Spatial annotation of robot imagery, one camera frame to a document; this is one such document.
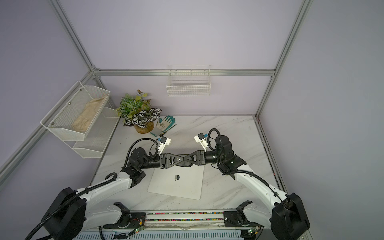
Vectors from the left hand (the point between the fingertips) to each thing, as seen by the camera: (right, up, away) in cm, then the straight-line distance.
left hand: (182, 162), depth 68 cm
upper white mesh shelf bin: (-59, +21, +8) cm, 63 cm away
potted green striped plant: (-29, +26, +20) cm, 43 cm away
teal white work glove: (-19, +18, +45) cm, 52 cm away
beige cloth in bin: (-53, +19, +8) cm, 57 cm away
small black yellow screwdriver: (-17, +12, +40) cm, 45 cm away
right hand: (+2, 0, +1) cm, 2 cm away
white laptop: (0, -16, +17) cm, 24 cm away
